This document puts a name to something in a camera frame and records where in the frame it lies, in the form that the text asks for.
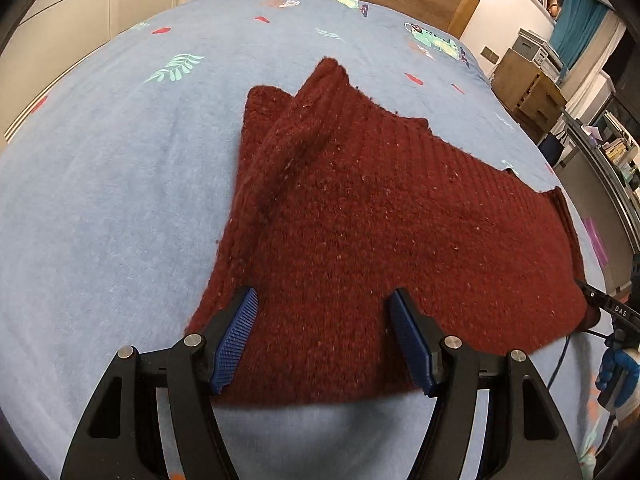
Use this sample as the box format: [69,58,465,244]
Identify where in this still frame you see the dark red knit sweater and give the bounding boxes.
[189,58,598,408]

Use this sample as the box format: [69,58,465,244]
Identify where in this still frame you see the blue gloved hand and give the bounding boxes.
[596,348,639,420]

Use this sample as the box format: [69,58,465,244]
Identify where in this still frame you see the purple plastic stool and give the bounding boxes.
[582,218,608,268]

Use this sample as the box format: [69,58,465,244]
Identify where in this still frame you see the glass top desk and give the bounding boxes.
[562,109,640,256]

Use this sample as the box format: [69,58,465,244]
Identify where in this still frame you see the wooden nightstand drawers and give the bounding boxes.
[491,49,566,144]

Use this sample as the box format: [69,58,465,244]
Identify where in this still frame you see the blue cartoon print bedsheet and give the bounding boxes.
[0,0,616,480]

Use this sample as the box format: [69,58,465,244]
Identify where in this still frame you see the white storage box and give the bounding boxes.
[512,29,563,82]

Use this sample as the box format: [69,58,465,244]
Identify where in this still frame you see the teal curtain right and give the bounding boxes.
[549,0,612,73]

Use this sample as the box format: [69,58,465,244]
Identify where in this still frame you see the white sliding wardrobe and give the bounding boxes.
[1,0,186,148]

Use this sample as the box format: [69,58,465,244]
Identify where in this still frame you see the black cable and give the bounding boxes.
[546,326,612,391]

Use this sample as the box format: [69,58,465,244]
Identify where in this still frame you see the wall switch plate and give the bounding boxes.
[480,47,499,64]

